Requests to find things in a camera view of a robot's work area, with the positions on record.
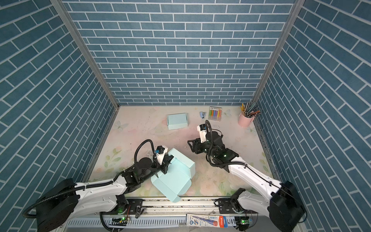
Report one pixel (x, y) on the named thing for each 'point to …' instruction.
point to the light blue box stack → (178, 179)
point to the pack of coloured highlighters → (215, 113)
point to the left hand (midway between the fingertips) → (174, 156)
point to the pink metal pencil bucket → (243, 121)
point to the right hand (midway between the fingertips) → (190, 139)
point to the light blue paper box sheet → (177, 121)
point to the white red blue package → (206, 221)
